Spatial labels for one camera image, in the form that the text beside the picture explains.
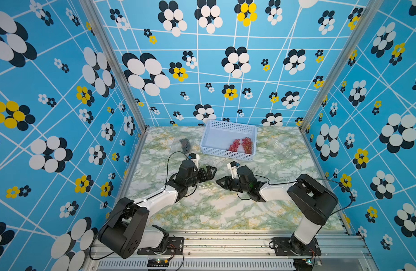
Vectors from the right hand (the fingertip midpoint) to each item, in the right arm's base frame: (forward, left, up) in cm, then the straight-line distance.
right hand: (218, 181), depth 88 cm
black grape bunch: (+27, +21, -3) cm, 35 cm away
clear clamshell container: (-5, +6, +8) cm, 11 cm away
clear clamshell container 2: (+28, -42, -5) cm, 51 cm away
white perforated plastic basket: (+37, 0, -4) cm, 37 cm away
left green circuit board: (-34, +27, -8) cm, 44 cm away
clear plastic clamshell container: (+25, +27, -4) cm, 38 cm away
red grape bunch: (+28, -19, -3) cm, 34 cm away
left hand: (+4, +3, +6) cm, 7 cm away
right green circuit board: (-34, -36, -7) cm, 50 cm away
